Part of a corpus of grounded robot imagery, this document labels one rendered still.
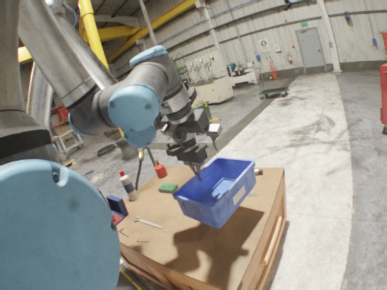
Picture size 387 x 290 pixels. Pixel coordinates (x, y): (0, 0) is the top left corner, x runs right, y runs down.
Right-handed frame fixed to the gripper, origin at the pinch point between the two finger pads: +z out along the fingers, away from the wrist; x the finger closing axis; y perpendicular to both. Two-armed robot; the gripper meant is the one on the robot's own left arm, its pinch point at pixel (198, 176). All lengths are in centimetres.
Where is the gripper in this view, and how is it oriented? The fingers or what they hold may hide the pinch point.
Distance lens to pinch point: 80.7
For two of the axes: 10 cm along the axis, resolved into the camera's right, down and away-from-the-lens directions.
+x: -7.0, -0.3, 7.1
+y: 6.5, -4.4, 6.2
